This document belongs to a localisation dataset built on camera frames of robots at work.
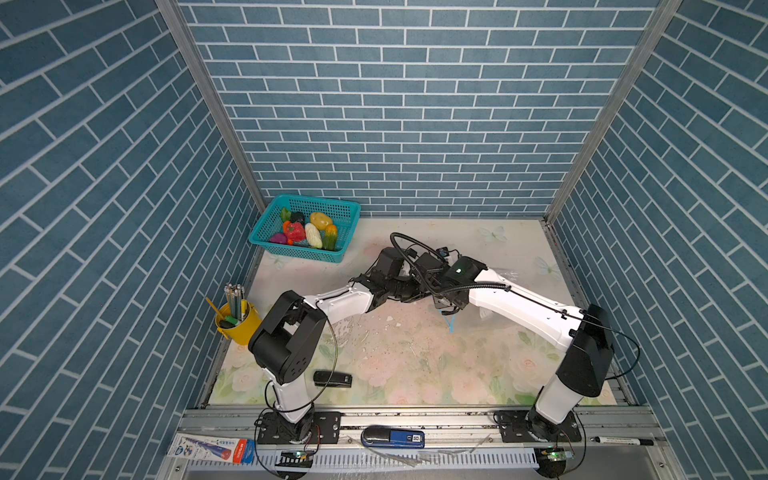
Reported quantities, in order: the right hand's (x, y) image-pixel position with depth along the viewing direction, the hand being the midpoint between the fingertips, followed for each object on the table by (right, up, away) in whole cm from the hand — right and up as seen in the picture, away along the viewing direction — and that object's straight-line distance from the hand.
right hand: (446, 290), depth 82 cm
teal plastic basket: (-61, +23, +33) cm, 73 cm away
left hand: (-2, 0, +2) cm, 3 cm away
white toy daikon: (-46, +16, +29) cm, 56 cm away
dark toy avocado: (-53, +24, +33) cm, 67 cm away
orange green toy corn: (-39, +15, +29) cm, 51 cm away
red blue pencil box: (-53, -36, -13) cm, 65 cm away
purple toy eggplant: (-57, +15, +26) cm, 65 cm away
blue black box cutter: (-17, -32, -14) cm, 38 cm away
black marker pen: (+43, -35, -10) cm, 57 cm away
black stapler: (-30, -24, -1) cm, 39 cm away
